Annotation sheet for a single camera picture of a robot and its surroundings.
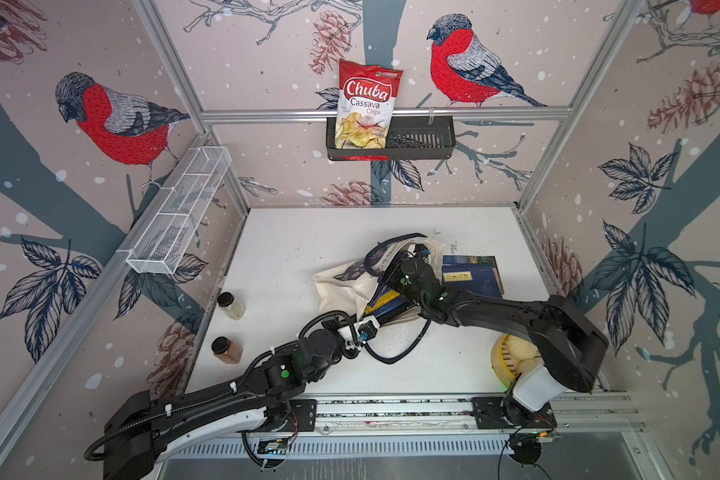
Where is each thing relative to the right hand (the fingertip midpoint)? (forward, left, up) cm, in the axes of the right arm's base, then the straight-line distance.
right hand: (378, 267), depth 85 cm
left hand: (-14, +3, +3) cm, 14 cm away
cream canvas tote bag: (-11, +8, +5) cm, 14 cm away
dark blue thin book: (+6, -32, -11) cm, 34 cm away
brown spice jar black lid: (-23, +39, -7) cm, 46 cm away
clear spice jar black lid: (-11, +43, -6) cm, 45 cm away
